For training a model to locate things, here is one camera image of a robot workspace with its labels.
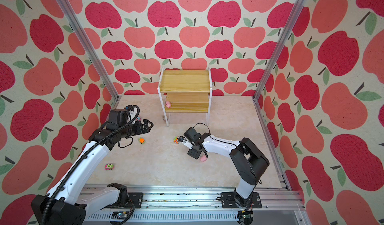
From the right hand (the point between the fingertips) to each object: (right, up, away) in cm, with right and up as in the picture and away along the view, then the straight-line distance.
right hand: (198, 146), depth 92 cm
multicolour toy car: (-14, +4, +2) cm, 15 cm away
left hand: (-27, +14, -14) cm, 34 cm away
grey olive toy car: (-22, +18, +4) cm, 29 cm away
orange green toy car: (-36, +4, +2) cm, 36 cm away
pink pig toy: (-19, +26, +1) cm, 33 cm away
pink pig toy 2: (+3, -6, -5) cm, 8 cm away
